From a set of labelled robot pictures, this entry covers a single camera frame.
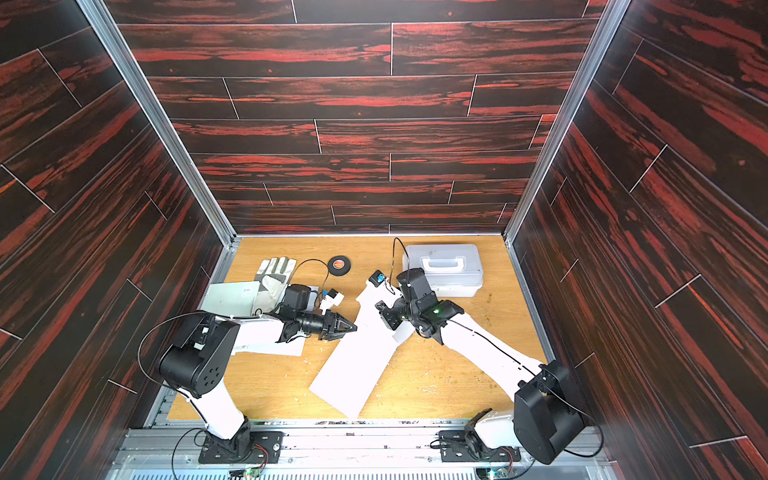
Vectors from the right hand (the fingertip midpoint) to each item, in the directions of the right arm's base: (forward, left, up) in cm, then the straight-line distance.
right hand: (385, 299), depth 83 cm
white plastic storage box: (+15, -21, -4) cm, 26 cm away
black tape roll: (+22, +17, -15) cm, 32 cm away
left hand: (-7, +9, -8) cm, 13 cm away
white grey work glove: (+16, +41, -13) cm, 45 cm away
